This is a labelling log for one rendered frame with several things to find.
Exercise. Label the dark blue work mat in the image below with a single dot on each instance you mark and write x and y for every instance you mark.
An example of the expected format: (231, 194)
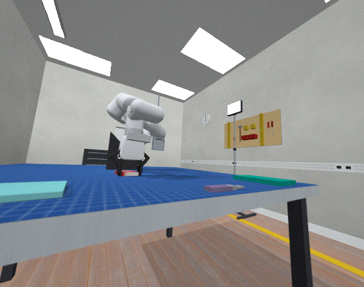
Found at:
(92, 190)

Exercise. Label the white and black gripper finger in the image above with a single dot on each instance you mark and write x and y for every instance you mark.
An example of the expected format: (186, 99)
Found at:
(142, 163)
(118, 163)

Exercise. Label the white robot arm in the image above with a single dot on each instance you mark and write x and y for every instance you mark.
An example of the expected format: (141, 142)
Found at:
(142, 120)

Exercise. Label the light blue flat square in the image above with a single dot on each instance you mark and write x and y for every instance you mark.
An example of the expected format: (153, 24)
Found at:
(25, 191)

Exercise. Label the red card box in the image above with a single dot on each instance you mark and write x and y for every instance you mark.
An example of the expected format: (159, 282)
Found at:
(128, 173)

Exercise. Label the teal flat rectangular block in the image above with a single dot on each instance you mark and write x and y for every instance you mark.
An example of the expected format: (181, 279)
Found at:
(265, 180)

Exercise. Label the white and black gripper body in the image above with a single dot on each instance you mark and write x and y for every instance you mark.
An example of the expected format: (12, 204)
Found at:
(131, 150)

